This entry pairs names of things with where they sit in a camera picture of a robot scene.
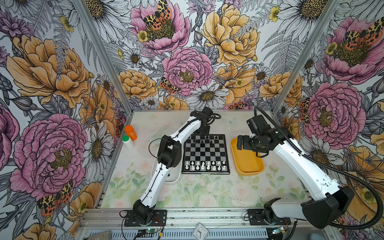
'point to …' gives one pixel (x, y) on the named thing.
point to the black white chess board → (205, 154)
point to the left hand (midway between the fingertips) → (201, 136)
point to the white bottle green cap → (128, 143)
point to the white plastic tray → (173, 174)
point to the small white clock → (200, 232)
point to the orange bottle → (131, 132)
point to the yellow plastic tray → (246, 162)
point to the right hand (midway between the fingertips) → (247, 150)
